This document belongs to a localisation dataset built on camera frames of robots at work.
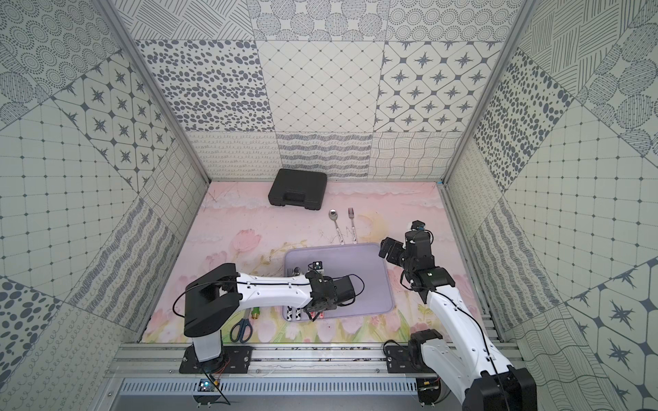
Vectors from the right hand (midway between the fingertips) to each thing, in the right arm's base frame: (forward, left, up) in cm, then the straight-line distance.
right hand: (394, 249), depth 83 cm
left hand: (-13, +21, -11) cm, 27 cm away
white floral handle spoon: (+23, +21, -11) cm, 33 cm away
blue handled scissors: (-23, +49, -13) cm, 56 cm away
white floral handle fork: (+26, +14, -13) cm, 32 cm away
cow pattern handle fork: (-17, +35, -12) cm, 40 cm away
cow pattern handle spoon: (-18, +32, -12) cm, 38 cm away
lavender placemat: (+1, +7, -13) cm, 15 cm away
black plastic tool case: (+35, +40, -7) cm, 53 cm away
